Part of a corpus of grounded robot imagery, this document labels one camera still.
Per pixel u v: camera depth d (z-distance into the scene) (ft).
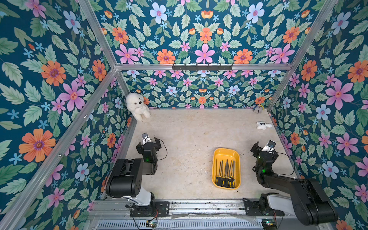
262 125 3.45
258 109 3.76
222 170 2.83
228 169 2.83
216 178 2.73
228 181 2.65
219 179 2.68
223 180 2.63
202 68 3.06
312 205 1.38
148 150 2.31
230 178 2.70
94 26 2.43
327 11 2.27
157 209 2.41
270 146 2.39
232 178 2.74
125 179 1.49
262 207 2.22
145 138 2.56
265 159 2.18
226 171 2.80
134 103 3.33
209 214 2.40
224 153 3.12
